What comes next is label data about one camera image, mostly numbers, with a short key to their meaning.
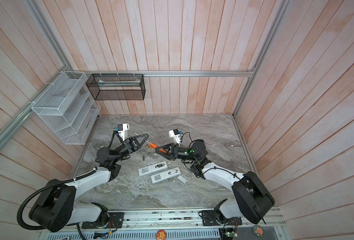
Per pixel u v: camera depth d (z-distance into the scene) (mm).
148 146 673
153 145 670
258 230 701
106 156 586
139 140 676
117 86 1072
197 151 591
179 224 730
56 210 415
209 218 729
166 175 876
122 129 659
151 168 900
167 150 655
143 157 957
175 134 686
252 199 423
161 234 699
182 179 876
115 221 732
